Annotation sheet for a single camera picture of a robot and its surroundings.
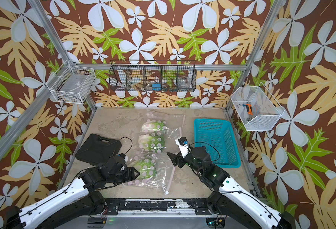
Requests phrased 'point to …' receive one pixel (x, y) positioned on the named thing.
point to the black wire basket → (152, 76)
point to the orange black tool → (249, 109)
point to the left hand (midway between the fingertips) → (137, 174)
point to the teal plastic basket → (216, 136)
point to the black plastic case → (95, 150)
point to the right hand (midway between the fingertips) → (172, 148)
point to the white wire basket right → (256, 108)
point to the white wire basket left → (71, 84)
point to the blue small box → (156, 87)
